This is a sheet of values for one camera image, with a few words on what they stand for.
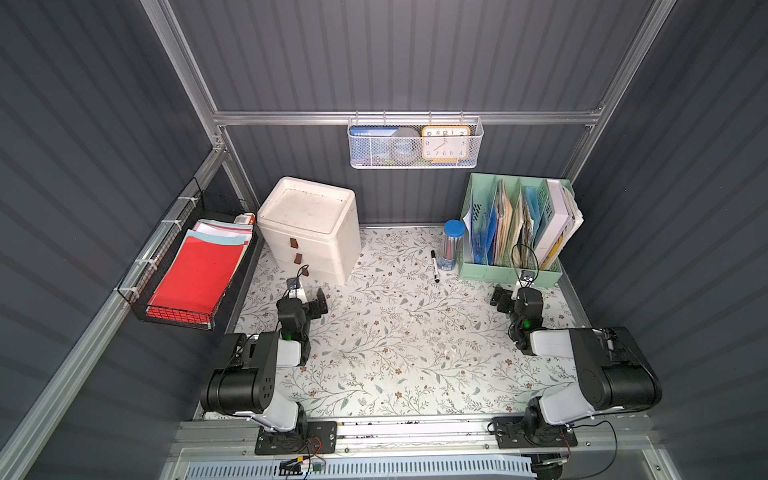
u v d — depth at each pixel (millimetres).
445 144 883
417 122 889
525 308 725
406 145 885
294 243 896
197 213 811
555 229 909
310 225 888
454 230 937
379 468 771
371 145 842
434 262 1081
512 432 739
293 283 789
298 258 955
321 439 737
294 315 708
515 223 932
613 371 456
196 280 712
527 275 813
